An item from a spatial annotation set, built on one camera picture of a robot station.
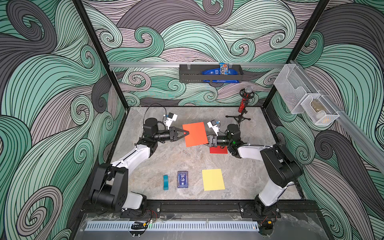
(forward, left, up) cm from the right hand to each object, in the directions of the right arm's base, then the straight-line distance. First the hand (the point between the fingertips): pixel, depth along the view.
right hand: (199, 140), depth 82 cm
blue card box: (-17, +10, -14) cm, 24 cm away
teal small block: (-17, +19, -16) cm, 31 cm away
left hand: (-2, +6, +10) cm, 12 cm away
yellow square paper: (-16, -8, -16) cm, 24 cm away
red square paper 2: (-6, -10, -1) cm, 12 cm away
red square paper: (-1, +1, +7) cm, 7 cm away
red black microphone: (+31, -33, +6) cm, 46 cm away
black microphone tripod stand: (+25, -31, -10) cm, 41 cm away
